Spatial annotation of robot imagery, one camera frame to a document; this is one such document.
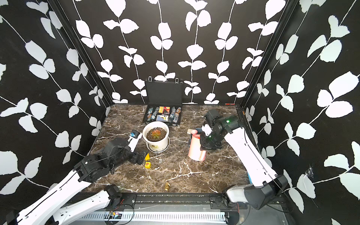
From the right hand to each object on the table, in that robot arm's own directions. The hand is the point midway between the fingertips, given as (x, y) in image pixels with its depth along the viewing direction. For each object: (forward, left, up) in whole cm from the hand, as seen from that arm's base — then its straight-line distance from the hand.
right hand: (200, 145), depth 69 cm
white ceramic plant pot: (+8, +26, -17) cm, 33 cm away
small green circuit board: (-28, +44, -23) cm, 56 cm away
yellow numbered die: (-2, +31, -21) cm, 37 cm away
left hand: (0, +30, 0) cm, 30 cm away
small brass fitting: (-14, +18, -22) cm, 32 cm away
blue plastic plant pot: (+16, -1, -10) cm, 19 cm away
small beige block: (+24, +5, -22) cm, 33 cm away
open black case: (+52, +26, -17) cm, 60 cm away
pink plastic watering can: (-2, +2, -4) cm, 5 cm away
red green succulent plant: (+15, +27, -13) cm, 33 cm away
